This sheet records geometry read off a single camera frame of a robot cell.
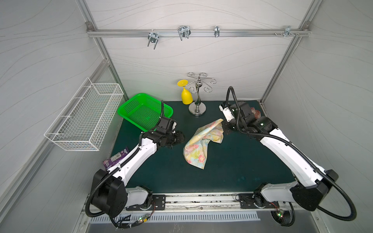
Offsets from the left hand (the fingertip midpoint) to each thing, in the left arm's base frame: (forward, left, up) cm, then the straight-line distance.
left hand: (182, 139), depth 80 cm
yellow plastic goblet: (+34, -2, 0) cm, 34 cm away
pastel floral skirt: (-2, -8, -11) cm, 14 cm away
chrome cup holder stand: (+37, -11, -14) cm, 41 cm away
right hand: (+4, -22, +12) cm, 25 cm away
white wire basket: (-1, +46, +15) cm, 49 cm away
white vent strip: (-36, +25, -18) cm, 48 cm away
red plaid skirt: (+32, -56, -13) cm, 65 cm away
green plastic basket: (+33, +33, -15) cm, 49 cm away
